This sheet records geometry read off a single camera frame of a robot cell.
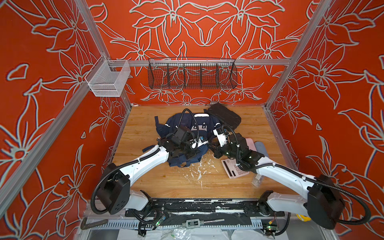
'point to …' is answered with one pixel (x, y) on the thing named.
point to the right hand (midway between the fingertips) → (205, 144)
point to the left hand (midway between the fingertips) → (198, 145)
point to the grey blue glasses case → (261, 148)
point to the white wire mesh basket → (107, 78)
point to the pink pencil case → (250, 143)
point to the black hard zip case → (226, 117)
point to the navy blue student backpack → (195, 128)
